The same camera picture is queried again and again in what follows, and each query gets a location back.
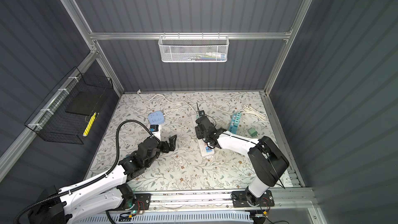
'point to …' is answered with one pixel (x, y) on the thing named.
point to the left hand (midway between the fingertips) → (169, 135)
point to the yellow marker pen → (89, 124)
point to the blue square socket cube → (156, 117)
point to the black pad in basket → (84, 102)
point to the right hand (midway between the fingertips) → (203, 128)
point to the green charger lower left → (253, 132)
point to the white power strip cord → (139, 92)
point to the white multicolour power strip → (204, 150)
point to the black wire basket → (69, 114)
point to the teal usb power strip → (235, 122)
